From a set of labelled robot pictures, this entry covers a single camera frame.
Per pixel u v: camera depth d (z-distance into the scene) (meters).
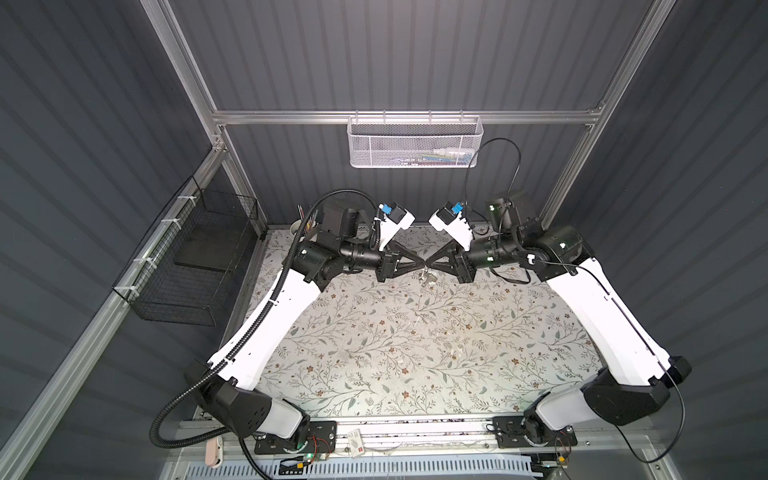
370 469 0.77
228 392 0.39
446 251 0.56
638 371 0.35
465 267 0.53
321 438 0.73
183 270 0.73
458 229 0.54
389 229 0.55
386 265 0.55
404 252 0.59
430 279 0.64
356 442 0.72
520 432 0.71
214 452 0.69
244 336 0.41
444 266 0.60
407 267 0.61
